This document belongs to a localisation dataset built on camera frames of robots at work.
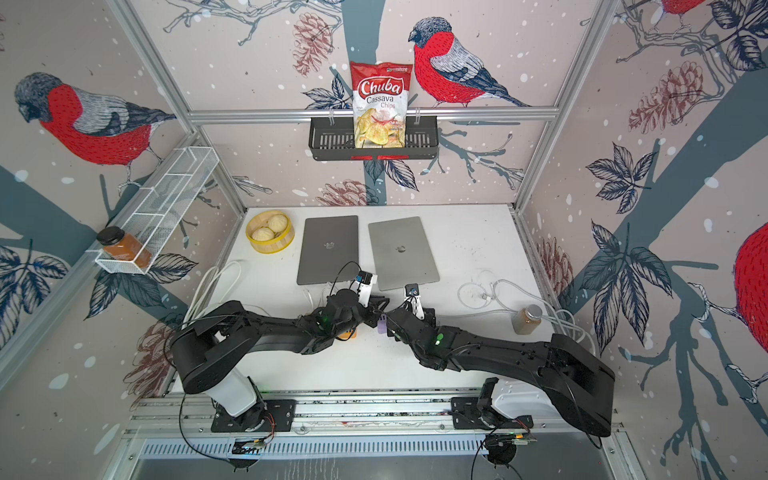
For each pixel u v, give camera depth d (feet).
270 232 3.57
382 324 2.55
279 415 2.40
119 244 1.98
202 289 3.05
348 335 2.56
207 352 1.48
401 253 3.43
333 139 3.10
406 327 1.98
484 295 3.12
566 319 3.03
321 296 3.13
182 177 2.87
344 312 2.20
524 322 2.69
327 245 3.52
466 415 2.37
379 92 2.79
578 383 1.37
